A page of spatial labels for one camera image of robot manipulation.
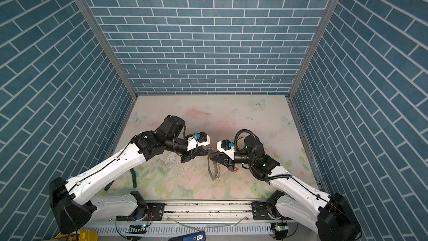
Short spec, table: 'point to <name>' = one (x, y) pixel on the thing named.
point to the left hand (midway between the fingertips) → (209, 153)
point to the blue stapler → (200, 236)
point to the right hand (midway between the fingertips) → (214, 157)
